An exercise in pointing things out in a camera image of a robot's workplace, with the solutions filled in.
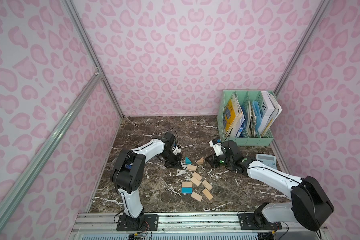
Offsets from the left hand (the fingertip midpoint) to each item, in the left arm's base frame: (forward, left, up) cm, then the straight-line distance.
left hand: (182, 165), depth 88 cm
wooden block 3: (-10, -14, -5) cm, 18 cm away
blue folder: (+23, -44, +19) cm, 53 cm away
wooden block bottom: (-16, -8, -4) cm, 18 cm away
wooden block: (-5, -8, -4) cm, 11 cm away
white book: (+25, -54, +20) cm, 63 cm away
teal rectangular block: (-13, -2, -4) cm, 13 cm away
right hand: (+1, -13, +7) cm, 15 cm away
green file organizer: (+20, -36, +20) cm, 46 cm away
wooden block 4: (-15, -14, -4) cm, 21 cm away
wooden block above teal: (-10, -3, -4) cm, 11 cm away
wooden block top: (0, -5, -4) cm, 6 cm away
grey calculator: (+5, -54, -3) cm, 54 cm away
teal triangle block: (+5, -3, -3) cm, 6 cm away
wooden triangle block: (+4, -11, -3) cm, 12 cm away
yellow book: (+31, -32, +12) cm, 46 cm away
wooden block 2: (-8, -7, -4) cm, 11 cm away
